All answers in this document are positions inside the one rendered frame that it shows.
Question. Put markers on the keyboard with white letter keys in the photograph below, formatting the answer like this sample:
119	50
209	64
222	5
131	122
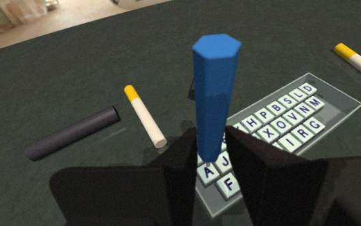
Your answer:
293	118

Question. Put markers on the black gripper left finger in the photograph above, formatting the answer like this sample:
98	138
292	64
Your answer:
163	189

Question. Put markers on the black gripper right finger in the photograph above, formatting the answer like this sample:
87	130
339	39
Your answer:
283	189

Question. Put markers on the white and yellow cylinder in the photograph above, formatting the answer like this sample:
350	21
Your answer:
351	56
145	117

